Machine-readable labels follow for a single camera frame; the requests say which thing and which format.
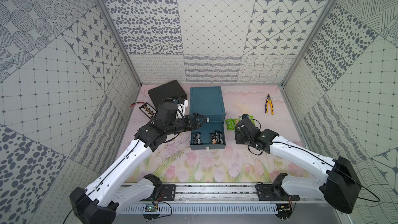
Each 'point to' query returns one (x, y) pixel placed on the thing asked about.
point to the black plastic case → (172, 88)
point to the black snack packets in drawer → (217, 137)
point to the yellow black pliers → (268, 100)
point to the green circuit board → (151, 208)
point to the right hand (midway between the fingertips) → (239, 137)
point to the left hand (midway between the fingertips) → (200, 117)
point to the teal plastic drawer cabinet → (208, 102)
